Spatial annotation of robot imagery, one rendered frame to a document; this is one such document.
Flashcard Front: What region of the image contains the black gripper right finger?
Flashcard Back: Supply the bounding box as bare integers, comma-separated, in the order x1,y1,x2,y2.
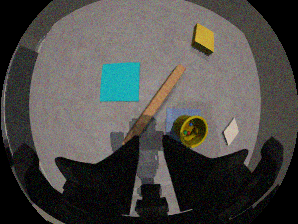
162,135,249,212

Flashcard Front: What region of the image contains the tan flat bar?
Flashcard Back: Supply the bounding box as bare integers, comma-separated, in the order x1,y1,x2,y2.
122,64,186,144

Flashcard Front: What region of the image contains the yellow rectangular block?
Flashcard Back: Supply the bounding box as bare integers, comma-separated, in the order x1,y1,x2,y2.
192,23,214,56

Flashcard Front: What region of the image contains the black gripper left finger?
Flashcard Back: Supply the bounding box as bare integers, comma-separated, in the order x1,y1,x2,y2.
55,136,140,216

